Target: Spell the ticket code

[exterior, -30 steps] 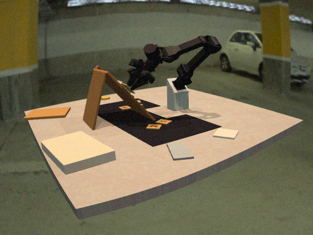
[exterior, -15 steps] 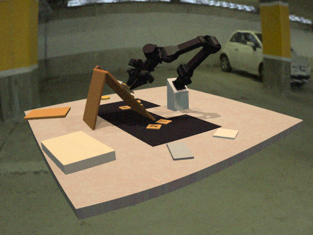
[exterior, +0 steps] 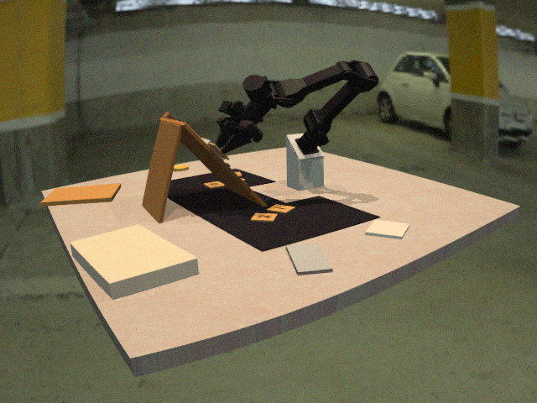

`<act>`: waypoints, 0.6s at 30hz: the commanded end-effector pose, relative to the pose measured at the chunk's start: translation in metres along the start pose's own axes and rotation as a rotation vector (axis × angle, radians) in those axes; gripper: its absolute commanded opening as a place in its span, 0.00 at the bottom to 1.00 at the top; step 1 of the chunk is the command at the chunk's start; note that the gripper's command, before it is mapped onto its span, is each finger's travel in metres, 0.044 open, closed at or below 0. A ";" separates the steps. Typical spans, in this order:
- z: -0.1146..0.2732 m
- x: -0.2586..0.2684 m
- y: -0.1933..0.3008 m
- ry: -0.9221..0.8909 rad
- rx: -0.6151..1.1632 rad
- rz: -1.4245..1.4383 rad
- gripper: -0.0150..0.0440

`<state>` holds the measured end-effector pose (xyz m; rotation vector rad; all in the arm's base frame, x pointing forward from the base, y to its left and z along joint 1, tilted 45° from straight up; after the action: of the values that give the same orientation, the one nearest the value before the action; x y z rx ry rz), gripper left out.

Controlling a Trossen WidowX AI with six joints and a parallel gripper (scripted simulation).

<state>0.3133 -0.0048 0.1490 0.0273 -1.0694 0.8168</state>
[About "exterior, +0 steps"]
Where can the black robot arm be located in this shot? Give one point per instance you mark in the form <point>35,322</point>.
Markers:
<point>266,94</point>

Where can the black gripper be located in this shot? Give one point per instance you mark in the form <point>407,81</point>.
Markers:
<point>235,134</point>

